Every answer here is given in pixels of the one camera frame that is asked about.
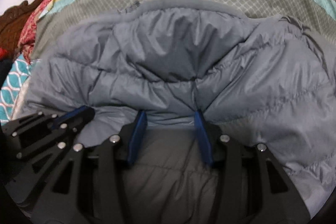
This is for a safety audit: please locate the grey puffer jacket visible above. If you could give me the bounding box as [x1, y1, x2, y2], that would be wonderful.
[20, 0, 335, 223]

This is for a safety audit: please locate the teal wave pattern pillow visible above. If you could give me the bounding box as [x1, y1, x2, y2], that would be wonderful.
[1, 54, 31, 125]

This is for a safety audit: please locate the black pillow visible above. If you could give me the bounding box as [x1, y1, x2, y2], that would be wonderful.
[0, 59, 13, 88]

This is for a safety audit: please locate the red floral quilt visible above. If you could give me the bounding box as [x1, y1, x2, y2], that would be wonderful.
[18, 0, 53, 64]

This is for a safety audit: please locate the red pillow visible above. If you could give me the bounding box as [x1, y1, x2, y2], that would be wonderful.
[0, 48, 10, 61]

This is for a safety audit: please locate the carved wooden headboard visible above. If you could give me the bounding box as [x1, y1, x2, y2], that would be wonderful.
[1, 0, 43, 59]

